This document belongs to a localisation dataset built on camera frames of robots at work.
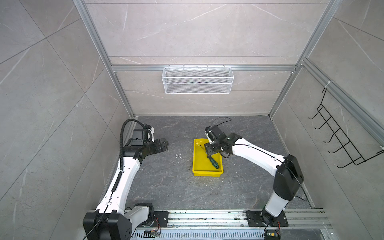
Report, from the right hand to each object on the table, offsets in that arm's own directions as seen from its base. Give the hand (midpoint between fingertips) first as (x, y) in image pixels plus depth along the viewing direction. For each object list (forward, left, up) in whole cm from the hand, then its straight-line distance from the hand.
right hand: (211, 147), depth 86 cm
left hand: (-1, +28, +8) cm, 29 cm away
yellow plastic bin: (-6, +5, -12) cm, 14 cm away
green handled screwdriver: (-5, -2, -10) cm, 11 cm away
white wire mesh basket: (+43, +7, +17) cm, 47 cm away
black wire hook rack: (-5, -58, +19) cm, 61 cm away
